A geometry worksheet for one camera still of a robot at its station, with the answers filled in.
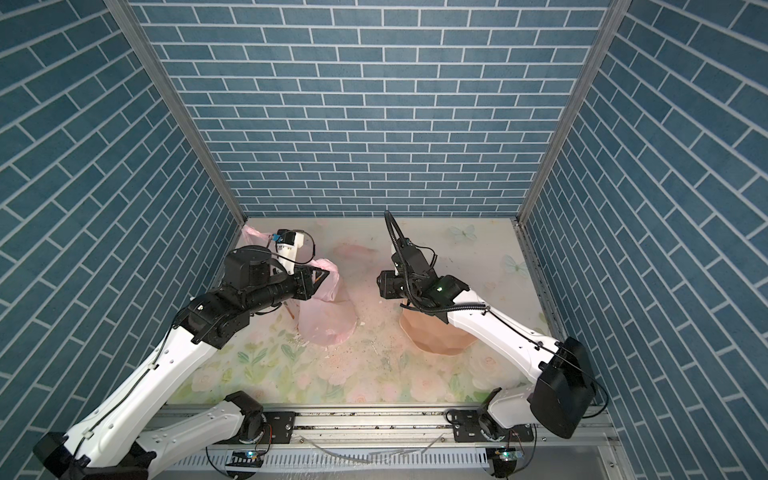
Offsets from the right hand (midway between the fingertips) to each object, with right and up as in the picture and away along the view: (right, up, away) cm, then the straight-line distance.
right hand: (379, 277), depth 79 cm
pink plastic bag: (-13, -10, -4) cm, 17 cm away
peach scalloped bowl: (+16, -19, +11) cm, 27 cm away
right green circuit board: (+31, -42, -7) cm, 53 cm away
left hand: (-11, +2, -11) cm, 15 cm away
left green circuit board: (-32, -44, -6) cm, 55 cm away
